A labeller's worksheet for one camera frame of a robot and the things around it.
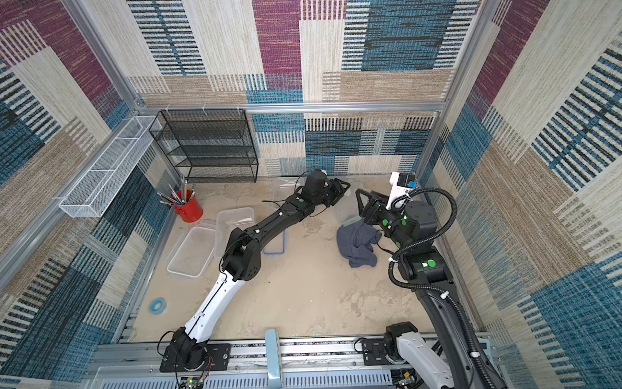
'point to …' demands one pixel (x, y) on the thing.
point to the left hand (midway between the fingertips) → (352, 187)
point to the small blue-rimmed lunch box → (347, 209)
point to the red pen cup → (186, 206)
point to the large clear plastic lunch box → (228, 220)
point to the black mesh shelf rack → (215, 145)
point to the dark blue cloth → (355, 241)
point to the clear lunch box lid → (193, 253)
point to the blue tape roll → (157, 306)
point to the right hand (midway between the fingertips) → (365, 196)
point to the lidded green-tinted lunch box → (286, 186)
